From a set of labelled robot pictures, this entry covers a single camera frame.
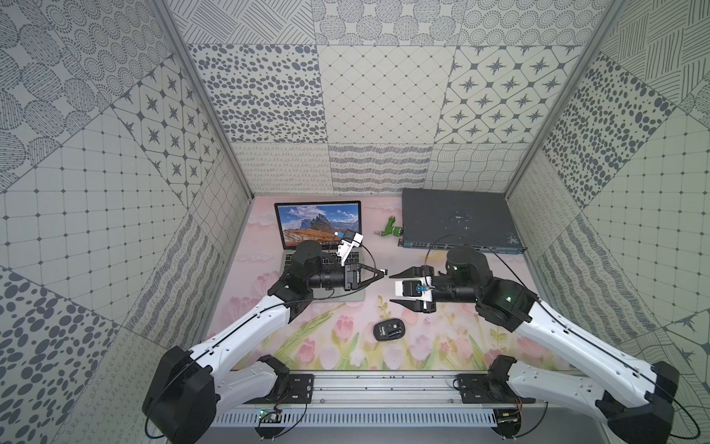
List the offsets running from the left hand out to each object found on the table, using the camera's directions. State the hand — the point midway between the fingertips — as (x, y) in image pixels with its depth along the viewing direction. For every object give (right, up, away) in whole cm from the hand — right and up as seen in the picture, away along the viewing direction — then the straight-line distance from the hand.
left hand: (378, 266), depth 68 cm
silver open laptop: (-21, +11, +28) cm, 37 cm away
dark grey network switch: (+27, +12, +40) cm, 50 cm away
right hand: (+4, -4, -1) cm, 6 cm away
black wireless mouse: (+4, -22, +14) cm, 26 cm away
